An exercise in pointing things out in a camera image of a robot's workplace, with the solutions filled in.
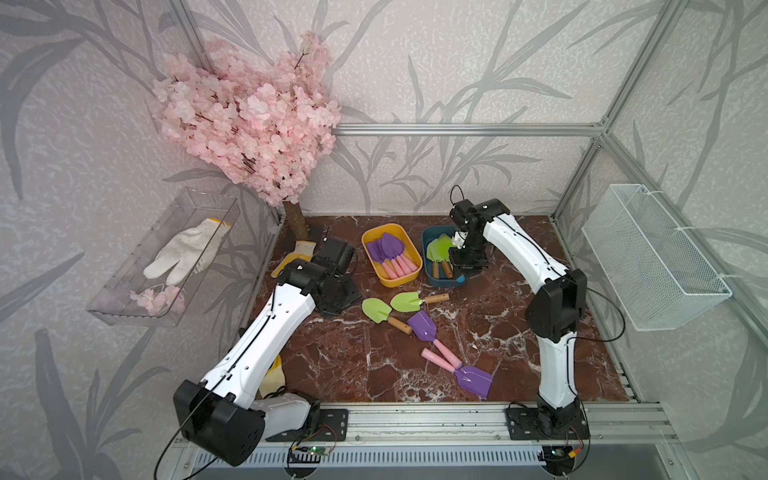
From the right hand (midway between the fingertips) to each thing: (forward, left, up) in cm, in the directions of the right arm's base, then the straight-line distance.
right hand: (456, 273), depth 86 cm
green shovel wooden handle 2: (-2, +14, -14) cm, 20 cm away
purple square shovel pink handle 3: (-25, -3, -13) cm, 28 cm away
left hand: (-11, +28, +5) cm, 30 cm away
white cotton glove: (-7, +64, +20) cm, 67 cm away
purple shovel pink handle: (+16, +25, -11) cm, 31 cm away
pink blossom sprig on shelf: (-19, +64, +20) cm, 70 cm away
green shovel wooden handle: (-5, +23, -14) cm, 27 cm away
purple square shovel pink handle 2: (-10, +9, -14) cm, 19 cm away
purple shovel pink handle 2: (+18, +19, -10) cm, 28 cm away
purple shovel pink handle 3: (+12, +13, -11) cm, 21 cm away
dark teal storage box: (+24, +6, -9) cm, 26 cm away
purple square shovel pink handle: (+17, +22, -12) cm, 30 cm away
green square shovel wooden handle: (+17, +4, -13) cm, 22 cm away
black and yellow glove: (-25, +51, -13) cm, 58 cm away
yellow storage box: (+17, +13, -11) cm, 24 cm away
